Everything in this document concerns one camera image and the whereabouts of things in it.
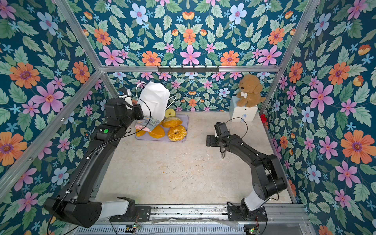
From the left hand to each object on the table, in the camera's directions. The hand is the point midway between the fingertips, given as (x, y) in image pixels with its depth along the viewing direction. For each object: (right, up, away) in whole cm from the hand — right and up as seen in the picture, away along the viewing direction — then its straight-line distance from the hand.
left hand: (140, 102), depth 70 cm
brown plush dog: (+61, +11, +21) cm, 65 cm away
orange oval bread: (+1, -16, +28) cm, 32 cm away
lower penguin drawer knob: (+62, -8, +42) cm, 75 cm away
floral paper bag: (+1, +5, +20) cm, 21 cm away
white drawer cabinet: (+60, -3, +37) cm, 71 cm away
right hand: (+38, -20, +22) cm, 49 cm away
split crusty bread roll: (+8, -8, +35) cm, 37 cm away
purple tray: (+17, -6, +46) cm, 49 cm away
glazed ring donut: (+13, -17, +32) cm, 39 cm away
